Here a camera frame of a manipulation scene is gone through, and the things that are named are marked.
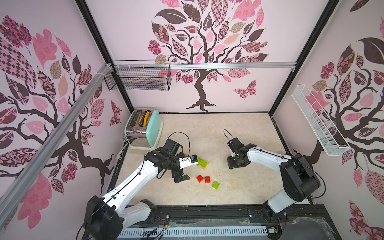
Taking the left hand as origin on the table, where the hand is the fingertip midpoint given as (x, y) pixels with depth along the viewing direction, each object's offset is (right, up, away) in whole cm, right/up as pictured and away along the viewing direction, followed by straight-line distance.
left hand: (184, 170), depth 77 cm
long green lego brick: (+10, +2, +10) cm, 15 cm away
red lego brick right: (+13, -7, +6) cm, 16 cm away
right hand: (+30, -1, +13) cm, 32 cm away
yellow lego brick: (+11, -2, +13) cm, 17 cm away
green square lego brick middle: (+18, -10, +6) cm, 22 cm away
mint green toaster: (-26, +22, +14) cm, 37 cm away
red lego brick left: (+9, -7, +8) cm, 14 cm away
